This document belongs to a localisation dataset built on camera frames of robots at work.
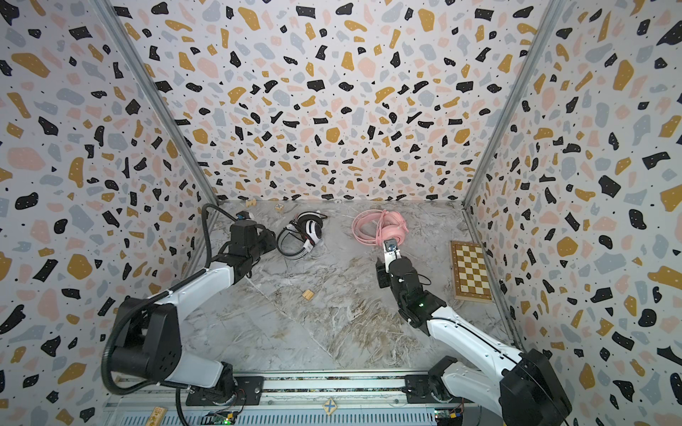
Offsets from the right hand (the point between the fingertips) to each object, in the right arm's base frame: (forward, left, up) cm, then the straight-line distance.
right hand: (384, 252), depth 81 cm
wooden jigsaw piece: (+39, +57, -19) cm, 71 cm away
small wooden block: (-6, +25, -18) cm, 32 cm away
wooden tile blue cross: (+37, +45, -19) cm, 61 cm away
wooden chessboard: (0, -32, -18) cm, 37 cm away
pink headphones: (+26, +2, -19) cm, 32 cm away
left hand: (+10, +38, -1) cm, 39 cm away
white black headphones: (+16, +30, -11) cm, 35 cm away
